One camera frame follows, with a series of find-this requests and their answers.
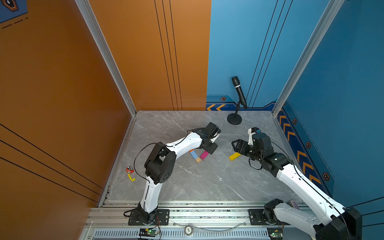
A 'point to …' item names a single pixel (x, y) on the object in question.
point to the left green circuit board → (152, 232)
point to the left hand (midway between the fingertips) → (211, 144)
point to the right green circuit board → (275, 233)
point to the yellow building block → (234, 156)
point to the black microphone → (237, 84)
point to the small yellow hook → (130, 178)
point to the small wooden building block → (198, 160)
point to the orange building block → (191, 150)
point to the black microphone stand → (235, 119)
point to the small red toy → (129, 171)
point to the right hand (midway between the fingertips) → (236, 144)
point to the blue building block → (194, 154)
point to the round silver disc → (188, 230)
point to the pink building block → (204, 155)
